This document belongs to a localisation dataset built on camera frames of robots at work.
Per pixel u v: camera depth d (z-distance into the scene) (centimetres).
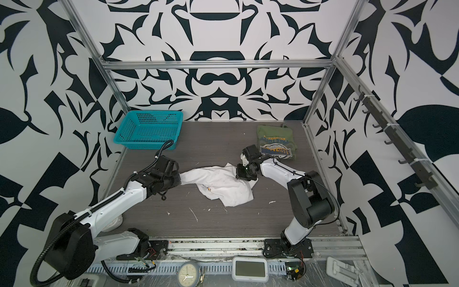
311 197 46
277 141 108
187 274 66
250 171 71
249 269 67
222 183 86
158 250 74
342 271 69
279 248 74
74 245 40
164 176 65
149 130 115
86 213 44
